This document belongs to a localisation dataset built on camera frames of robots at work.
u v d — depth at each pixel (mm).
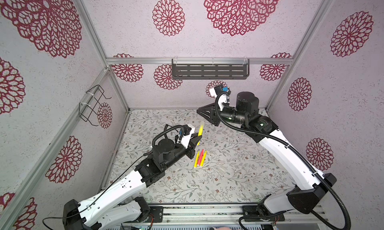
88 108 748
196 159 922
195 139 626
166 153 474
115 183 462
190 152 568
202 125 604
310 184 394
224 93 521
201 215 746
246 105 463
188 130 537
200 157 936
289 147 433
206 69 982
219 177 858
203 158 923
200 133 629
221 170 897
